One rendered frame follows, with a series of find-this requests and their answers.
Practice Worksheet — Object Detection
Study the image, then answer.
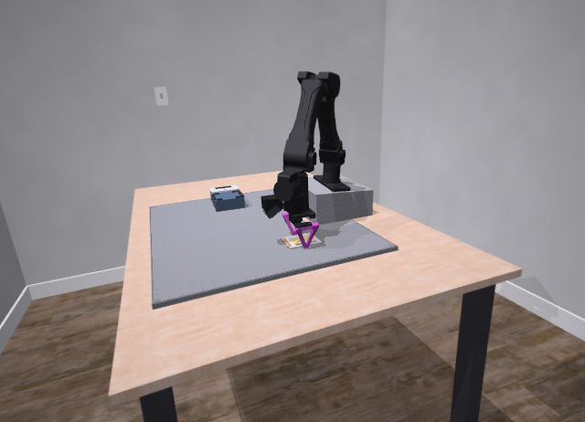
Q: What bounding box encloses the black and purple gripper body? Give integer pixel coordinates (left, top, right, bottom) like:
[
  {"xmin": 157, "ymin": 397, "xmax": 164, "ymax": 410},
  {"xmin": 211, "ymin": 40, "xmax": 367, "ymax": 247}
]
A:
[{"xmin": 289, "ymin": 192, "xmax": 315, "ymax": 228}]

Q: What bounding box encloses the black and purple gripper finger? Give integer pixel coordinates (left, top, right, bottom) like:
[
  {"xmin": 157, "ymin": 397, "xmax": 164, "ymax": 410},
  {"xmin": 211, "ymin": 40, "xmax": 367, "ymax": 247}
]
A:
[
  {"xmin": 294, "ymin": 223, "xmax": 319, "ymax": 248},
  {"xmin": 282, "ymin": 212, "xmax": 298, "ymax": 236}
]

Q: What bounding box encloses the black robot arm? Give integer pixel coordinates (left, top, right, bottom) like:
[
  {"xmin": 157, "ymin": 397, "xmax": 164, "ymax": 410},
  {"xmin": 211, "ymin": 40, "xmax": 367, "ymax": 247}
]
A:
[{"xmin": 261, "ymin": 71, "xmax": 350, "ymax": 218}]

